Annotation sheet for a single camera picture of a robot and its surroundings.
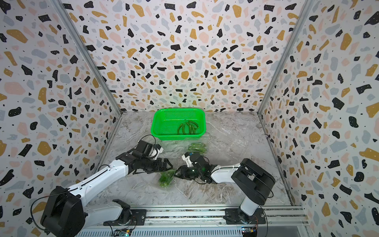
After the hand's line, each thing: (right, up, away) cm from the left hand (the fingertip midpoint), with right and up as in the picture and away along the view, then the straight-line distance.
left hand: (168, 167), depth 81 cm
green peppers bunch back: (+17, +9, +17) cm, 25 cm away
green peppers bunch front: (+8, +21, +30) cm, 38 cm away
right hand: (+4, -5, 0) cm, 6 cm away
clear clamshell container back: (+20, +13, +19) cm, 30 cm away
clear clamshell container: (-8, -11, +4) cm, 14 cm away
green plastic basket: (-10, +25, +34) cm, 44 cm away
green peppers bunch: (-2, -7, +2) cm, 7 cm away
